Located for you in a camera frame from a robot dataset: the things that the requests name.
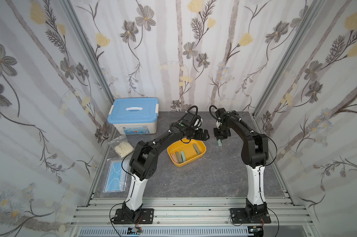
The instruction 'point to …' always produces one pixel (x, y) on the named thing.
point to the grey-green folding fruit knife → (179, 157)
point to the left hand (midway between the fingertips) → (206, 135)
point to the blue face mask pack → (117, 177)
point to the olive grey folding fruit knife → (196, 149)
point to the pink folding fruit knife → (174, 158)
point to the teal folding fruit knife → (219, 142)
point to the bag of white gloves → (121, 146)
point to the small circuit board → (137, 230)
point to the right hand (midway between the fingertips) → (223, 134)
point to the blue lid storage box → (134, 116)
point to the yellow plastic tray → (186, 150)
